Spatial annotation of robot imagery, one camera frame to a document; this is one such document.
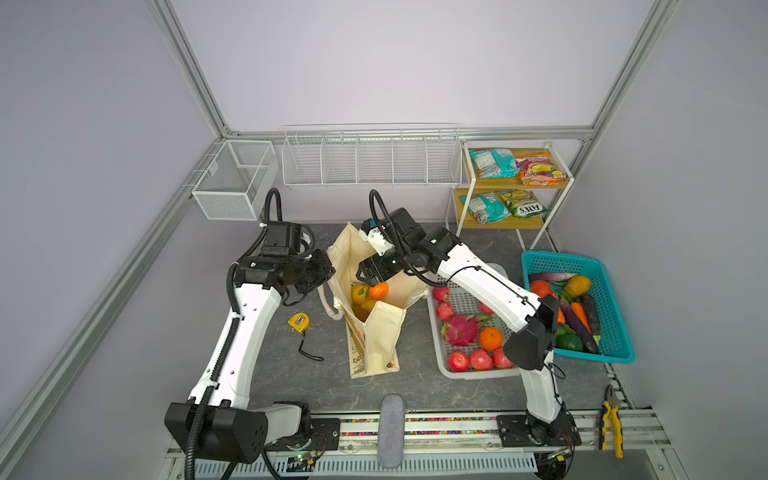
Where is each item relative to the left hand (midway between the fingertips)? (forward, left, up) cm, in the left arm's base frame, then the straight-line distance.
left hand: (336, 273), depth 74 cm
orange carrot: (-4, -72, -23) cm, 76 cm away
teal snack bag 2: (+28, -47, -8) cm, 56 cm away
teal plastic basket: (-15, -75, -19) cm, 79 cm away
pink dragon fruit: (-10, -33, -18) cm, 38 cm away
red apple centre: (-17, -37, -20) cm, 45 cm away
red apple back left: (+4, -30, -20) cm, 36 cm away
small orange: (+5, -10, -18) cm, 21 cm away
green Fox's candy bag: (+31, -60, -8) cm, 68 cm away
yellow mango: (+4, -74, -21) cm, 77 cm away
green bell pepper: (-12, -63, -21) cm, 68 cm away
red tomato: (+4, -62, -20) cm, 65 cm away
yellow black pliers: (-30, -69, -25) cm, 79 cm away
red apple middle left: (-2, -30, -21) cm, 36 cm away
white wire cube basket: (+42, +37, -1) cm, 56 cm away
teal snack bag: (+28, -45, +10) cm, 54 cm away
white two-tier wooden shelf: (+24, -58, +10) cm, 64 cm away
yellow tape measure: (-1, +15, -24) cm, 28 cm away
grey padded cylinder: (-32, -12, -23) cm, 41 cm away
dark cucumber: (-5, -74, -21) cm, 77 cm away
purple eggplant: (-13, -68, -21) cm, 72 cm away
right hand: (+2, -8, -3) cm, 9 cm away
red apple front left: (-17, -31, -21) cm, 41 cm away
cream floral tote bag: (-12, -8, -18) cm, 23 cm away
